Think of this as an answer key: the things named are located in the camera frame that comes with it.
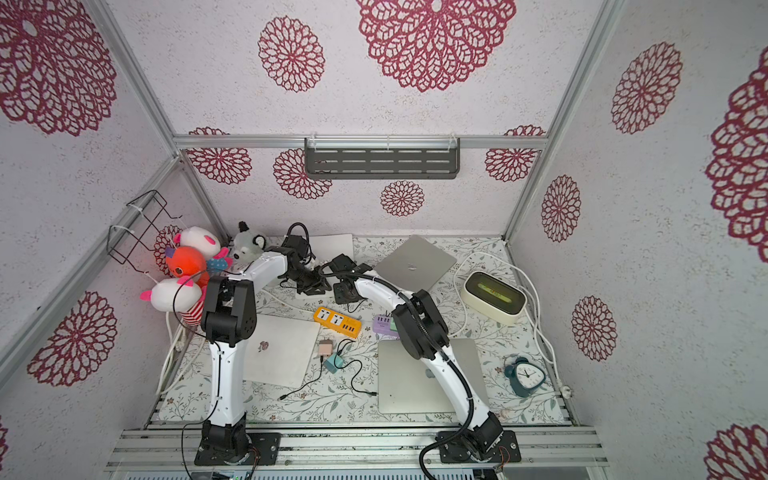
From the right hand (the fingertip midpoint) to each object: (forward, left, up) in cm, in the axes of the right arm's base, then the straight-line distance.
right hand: (341, 293), depth 103 cm
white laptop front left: (-20, +17, -3) cm, 27 cm away
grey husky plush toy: (+4, +27, +19) cm, 34 cm away
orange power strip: (-12, -2, +1) cm, 12 cm away
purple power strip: (-12, -14, +1) cm, 19 cm away
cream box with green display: (-3, -51, +3) cm, 51 cm away
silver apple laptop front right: (-30, -22, -2) cm, 37 cm away
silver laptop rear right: (+15, -26, -2) cm, 30 cm away
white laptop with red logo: (+22, +9, -1) cm, 24 cm away
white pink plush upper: (+7, +43, +19) cm, 47 cm away
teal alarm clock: (-28, -54, +1) cm, 61 cm away
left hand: (+1, +4, +1) cm, 4 cm away
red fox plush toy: (-4, +41, +21) cm, 46 cm away
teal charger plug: (-25, -1, +2) cm, 25 cm away
